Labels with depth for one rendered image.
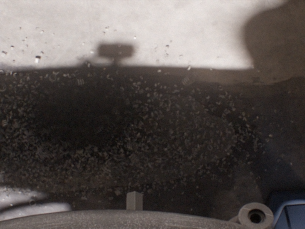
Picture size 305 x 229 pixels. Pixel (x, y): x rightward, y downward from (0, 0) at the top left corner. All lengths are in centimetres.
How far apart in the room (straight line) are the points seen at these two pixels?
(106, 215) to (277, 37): 34
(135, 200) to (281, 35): 28
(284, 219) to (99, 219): 54
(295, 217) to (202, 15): 44
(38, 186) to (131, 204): 25
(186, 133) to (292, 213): 28
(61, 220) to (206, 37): 32
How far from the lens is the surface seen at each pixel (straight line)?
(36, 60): 77
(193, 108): 85
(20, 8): 73
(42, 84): 81
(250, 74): 83
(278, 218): 110
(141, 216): 59
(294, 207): 107
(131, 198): 76
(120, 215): 59
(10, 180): 96
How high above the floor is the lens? 59
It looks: 44 degrees down
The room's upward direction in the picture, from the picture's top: 173 degrees clockwise
